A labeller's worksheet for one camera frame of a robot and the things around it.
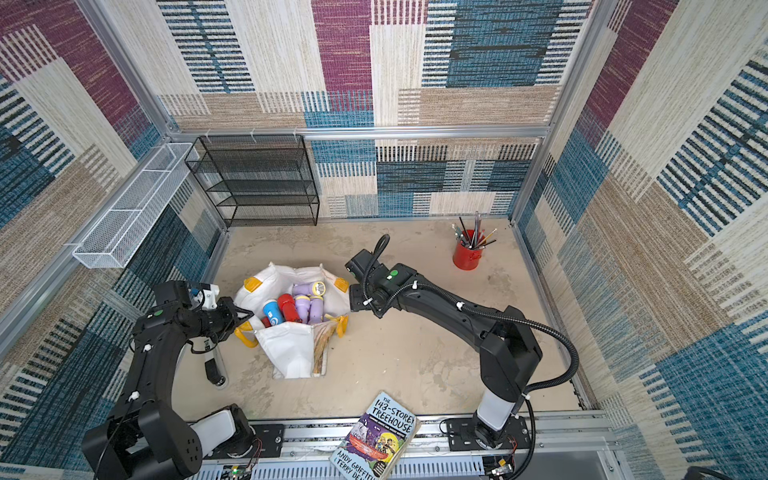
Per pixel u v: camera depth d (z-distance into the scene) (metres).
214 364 0.81
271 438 0.74
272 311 0.85
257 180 1.09
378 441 0.71
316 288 0.94
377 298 0.59
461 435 0.73
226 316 0.70
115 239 0.71
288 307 0.85
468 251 1.00
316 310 0.89
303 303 0.88
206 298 0.70
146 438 0.39
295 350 0.81
